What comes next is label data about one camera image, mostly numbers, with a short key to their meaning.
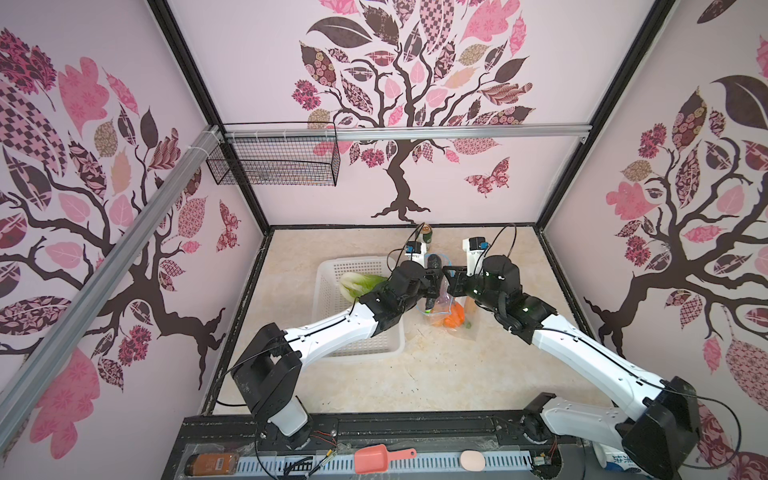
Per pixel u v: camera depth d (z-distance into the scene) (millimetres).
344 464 697
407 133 922
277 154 948
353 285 920
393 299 608
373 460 695
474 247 657
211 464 661
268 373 431
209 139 828
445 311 729
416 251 685
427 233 1055
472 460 696
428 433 748
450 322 876
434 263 769
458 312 856
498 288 568
